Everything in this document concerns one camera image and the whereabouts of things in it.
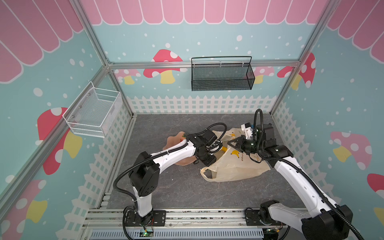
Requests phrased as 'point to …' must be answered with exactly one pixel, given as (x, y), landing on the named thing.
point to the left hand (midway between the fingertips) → (210, 164)
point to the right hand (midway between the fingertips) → (227, 142)
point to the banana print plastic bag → (231, 164)
